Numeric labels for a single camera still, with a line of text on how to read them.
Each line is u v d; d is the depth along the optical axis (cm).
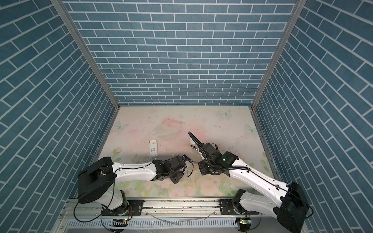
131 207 72
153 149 94
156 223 71
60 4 69
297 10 72
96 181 44
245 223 74
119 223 72
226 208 74
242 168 51
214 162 59
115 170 46
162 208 75
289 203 39
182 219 71
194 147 96
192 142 100
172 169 66
